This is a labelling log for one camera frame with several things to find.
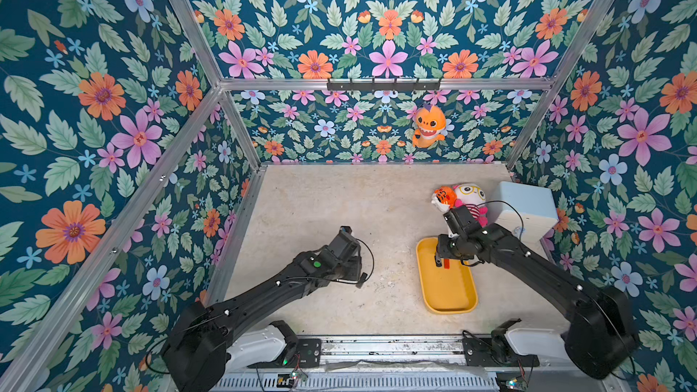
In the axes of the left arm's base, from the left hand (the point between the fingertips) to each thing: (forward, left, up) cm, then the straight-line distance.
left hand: (359, 264), depth 81 cm
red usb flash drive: (+2, -30, -9) cm, 31 cm away
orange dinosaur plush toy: (+43, -29, +18) cm, 55 cm away
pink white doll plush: (+24, -45, -3) cm, 51 cm away
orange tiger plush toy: (+25, -34, -3) cm, 42 cm away
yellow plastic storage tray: (-8, -27, -7) cm, 29 cm away
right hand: (+3, -26, 0) cm, 27 cm away
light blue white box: (+13, -58, +3) cm, 59 cm away
